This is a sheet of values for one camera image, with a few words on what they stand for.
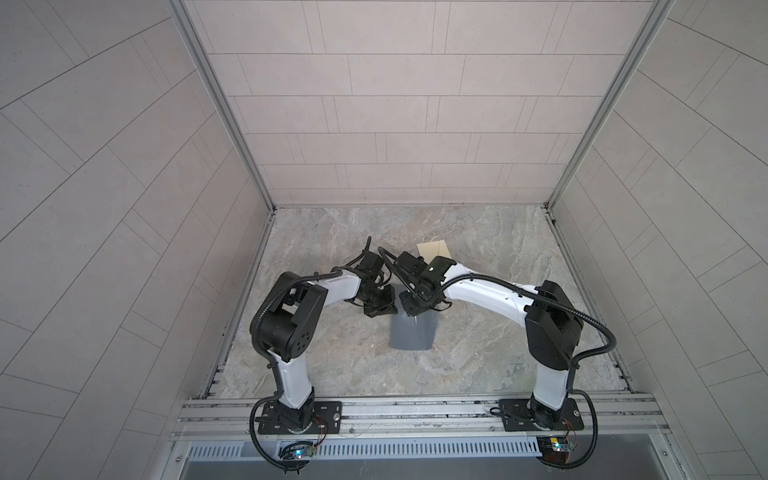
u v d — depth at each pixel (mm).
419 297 619
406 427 706
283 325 478
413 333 851
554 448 680
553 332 464
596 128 926
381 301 820
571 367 515
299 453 645
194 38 748
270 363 503
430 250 1051
